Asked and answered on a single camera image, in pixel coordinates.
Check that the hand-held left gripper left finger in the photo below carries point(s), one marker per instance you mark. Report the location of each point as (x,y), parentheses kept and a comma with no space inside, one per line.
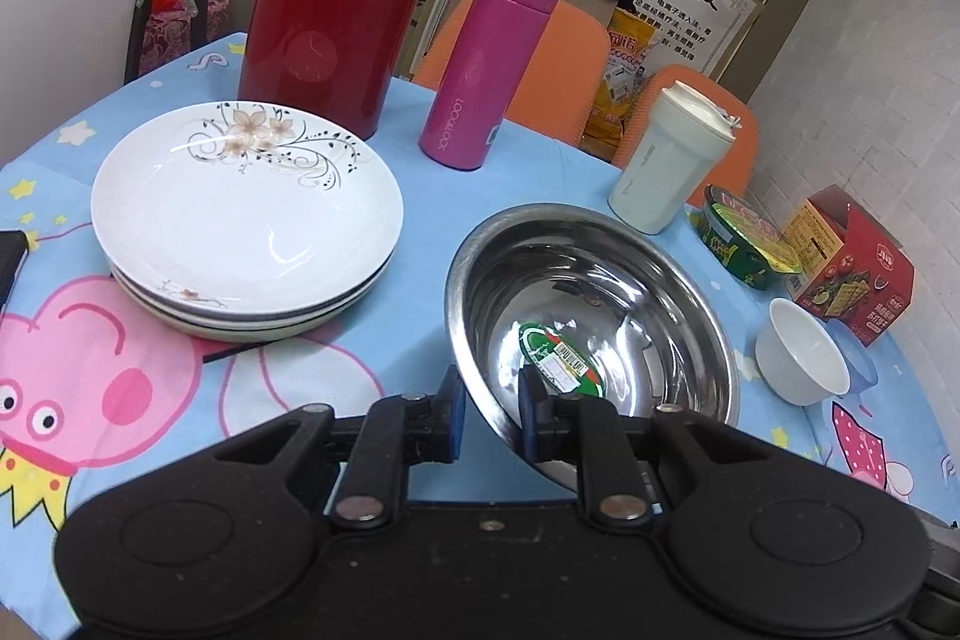
(452,415)

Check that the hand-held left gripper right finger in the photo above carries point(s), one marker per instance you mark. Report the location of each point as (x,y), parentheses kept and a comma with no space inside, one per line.
(534,419)

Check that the stainless steel bowl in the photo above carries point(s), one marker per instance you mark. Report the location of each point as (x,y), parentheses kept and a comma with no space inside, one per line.
(600,317)

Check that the white floral plate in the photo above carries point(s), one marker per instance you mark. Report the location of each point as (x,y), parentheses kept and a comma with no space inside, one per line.
(240,212)

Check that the white gold-rimmed plate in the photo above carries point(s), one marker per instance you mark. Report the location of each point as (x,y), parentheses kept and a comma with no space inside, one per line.
(172,302)

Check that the blue cartoon printed tablecloth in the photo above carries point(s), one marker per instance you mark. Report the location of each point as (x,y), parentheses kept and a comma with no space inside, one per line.
(300,377)

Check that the small white ceramic bowl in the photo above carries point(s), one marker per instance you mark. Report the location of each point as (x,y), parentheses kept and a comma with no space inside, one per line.
(799,355)

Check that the green instant noodle bowl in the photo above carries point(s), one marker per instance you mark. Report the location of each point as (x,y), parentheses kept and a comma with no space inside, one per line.
(750,239)

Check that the pale green tumbler cup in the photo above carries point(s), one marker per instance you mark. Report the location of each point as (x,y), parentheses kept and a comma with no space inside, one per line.
(667,168)

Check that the blue plastic bowl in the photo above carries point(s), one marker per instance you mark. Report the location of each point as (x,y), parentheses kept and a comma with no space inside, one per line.
(861,362)

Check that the yellow snack bag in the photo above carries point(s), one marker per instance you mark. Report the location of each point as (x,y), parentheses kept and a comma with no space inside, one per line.
(615,85)

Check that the orange chair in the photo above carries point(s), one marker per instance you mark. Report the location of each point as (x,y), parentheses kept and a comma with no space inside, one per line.
(739,138)
(562,70)

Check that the red cracker box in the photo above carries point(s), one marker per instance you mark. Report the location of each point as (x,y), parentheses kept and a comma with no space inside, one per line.
(855,272)

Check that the pink insulated bottle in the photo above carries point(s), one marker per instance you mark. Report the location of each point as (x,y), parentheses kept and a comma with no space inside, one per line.
(487,63)

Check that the black smartphone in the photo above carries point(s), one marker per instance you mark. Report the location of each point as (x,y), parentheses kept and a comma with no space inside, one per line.
(11,269)

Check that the red floral cloth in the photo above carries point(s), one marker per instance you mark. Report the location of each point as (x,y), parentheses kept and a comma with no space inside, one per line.
(161,33)

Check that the large text wall poster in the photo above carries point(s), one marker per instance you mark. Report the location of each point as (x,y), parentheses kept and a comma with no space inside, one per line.
(690,10)

